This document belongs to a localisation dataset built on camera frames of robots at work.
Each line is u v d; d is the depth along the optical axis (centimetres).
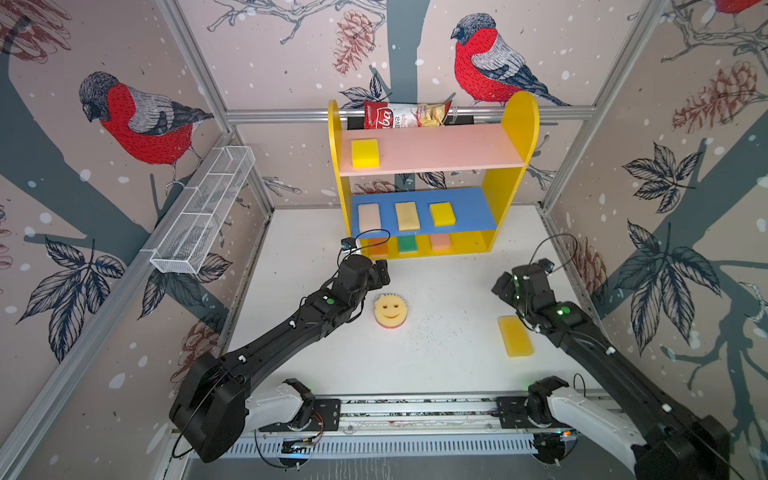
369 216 97
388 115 86
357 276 61
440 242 107
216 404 40
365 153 75
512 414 73
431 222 97
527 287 61
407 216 98
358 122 90
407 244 106
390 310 90
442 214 98
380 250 104
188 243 71
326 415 73
